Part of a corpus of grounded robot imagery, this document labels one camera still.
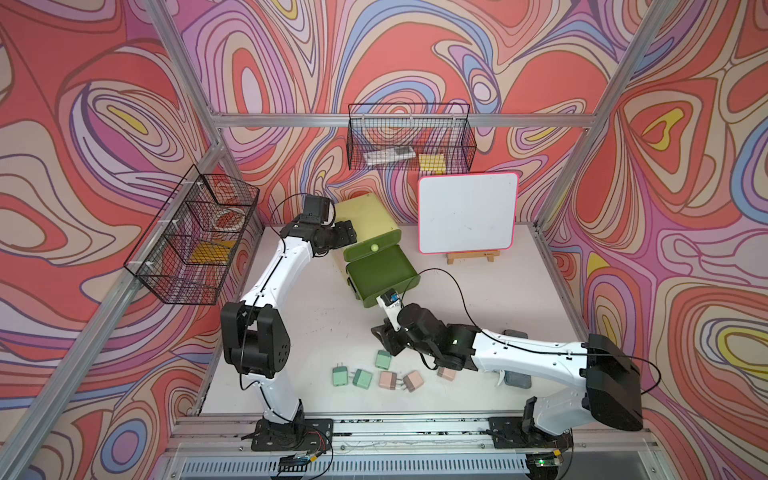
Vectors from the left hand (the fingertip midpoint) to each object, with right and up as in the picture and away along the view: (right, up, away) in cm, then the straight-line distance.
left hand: (347, 236), depth 88 cm
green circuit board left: (-11, -56, -18) cm, 60 cm away
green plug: (+11, -36, -4) cm, 37 cm away
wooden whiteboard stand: (+49, -6, +17) cm, 52 cm away
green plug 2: (-1, -39, -6) cm, 40 cm away
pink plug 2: (+19, -40, -8) cm, 45 cm away
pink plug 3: (+28, -38, -7) cm, 48 cm away
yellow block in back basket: (+26, +23, +3) cm, 35 cm away
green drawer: (+9, -9, +4) cm, 13 cm away
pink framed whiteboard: (+40, +9, +13) cm, 43 cm away
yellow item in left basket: (-30, -5, -17) cm, 34 cm away
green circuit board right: (+50, -56, -17) cm, 77 cm away
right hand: (+11, -26, -11) cm, 30 cm away
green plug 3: (+5, -40, -8) cm, 41 cm away
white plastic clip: (+43, -39, -8) cm, 59 cm away
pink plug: (+12, -40, -8) cm, 43 cm away
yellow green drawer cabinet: (+6, +6, +6) cm, 11 cm away
